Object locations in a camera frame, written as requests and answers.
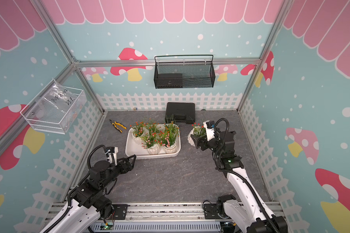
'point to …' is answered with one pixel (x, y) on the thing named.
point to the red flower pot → (138, 127)
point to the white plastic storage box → (137, 151)
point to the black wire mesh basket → (187, 74)
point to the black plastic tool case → (178, 112)
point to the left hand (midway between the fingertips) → (131, 160)
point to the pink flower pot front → (150, 141)
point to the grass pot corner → (198, 130)
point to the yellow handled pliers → (114, 123)
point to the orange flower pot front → (153, 128)
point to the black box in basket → (169, 80)
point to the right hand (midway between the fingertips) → (198, 132)
